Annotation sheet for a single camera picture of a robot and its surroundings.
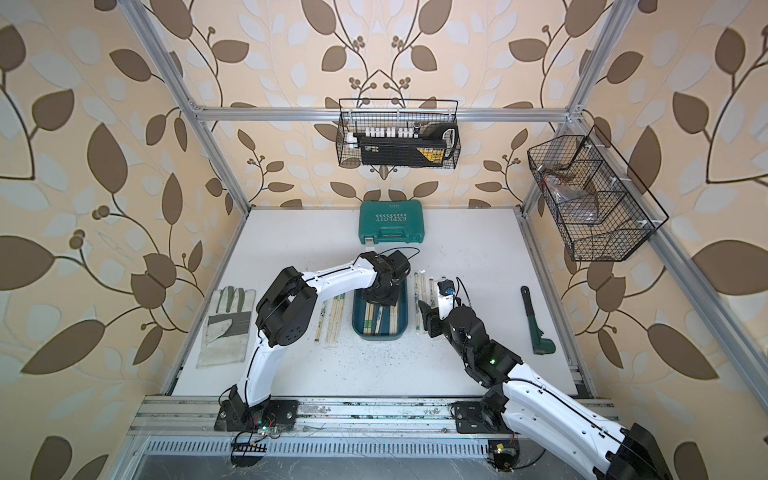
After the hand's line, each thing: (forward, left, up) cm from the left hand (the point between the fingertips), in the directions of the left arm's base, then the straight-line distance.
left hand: (391, 304), depth 93 cm
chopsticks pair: (+6, -14, -1) cm, 15 cm away
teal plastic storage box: (-5, +4, -1) cm, 7 cm away
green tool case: (+32, 0, +3) cm, 32 cm away
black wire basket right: (+9, -52, +33) cm, 63 cm away
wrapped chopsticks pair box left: (-5, +7, -1) cm, 8 cm away
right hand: (-5, -11, +13) cm, 18 cm away
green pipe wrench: (-13, -43, +1) cm, 45 cm away
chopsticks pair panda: (-2, -8, -1) cm, 9 cm away
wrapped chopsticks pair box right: (-5, -1, -1) cm, 5 cm away
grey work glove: (-7, +49, -1) cm, 50 cm away
